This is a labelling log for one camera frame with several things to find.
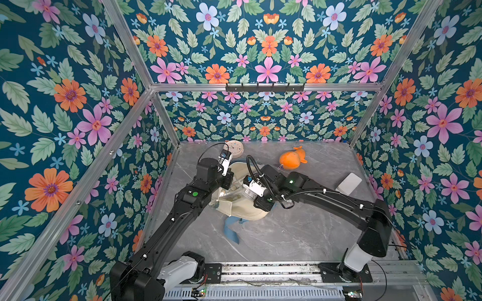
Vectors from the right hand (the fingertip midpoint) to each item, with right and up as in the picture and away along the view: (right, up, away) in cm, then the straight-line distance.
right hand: (260, 195), depth 78 cm
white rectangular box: (+47, +2, +19) cm, 51 cm away
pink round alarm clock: (-14, +23, +37) cm, 46 cm away
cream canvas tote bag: (-13, -5, +13) cm, 19 cm away
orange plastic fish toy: (+18, +15, +25) cm, 34 cm away
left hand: (-12, +12, -1) cm, 17 cm away
